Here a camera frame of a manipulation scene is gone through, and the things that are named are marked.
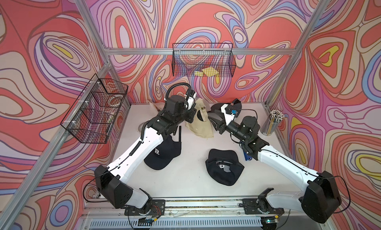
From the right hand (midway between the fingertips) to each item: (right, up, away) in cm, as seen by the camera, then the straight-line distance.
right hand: (212, 117), depth 73 cm
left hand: (-8, +5, 0) cm, 10 cm away
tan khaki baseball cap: (-5, -4, +2) cm, 7 cm away
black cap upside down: (+9, -29, +14) cm, 33 cm away
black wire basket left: (-61, -1, -1) cm, 61 cm away
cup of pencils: (+40, -7, +22) cm, 47 cm away
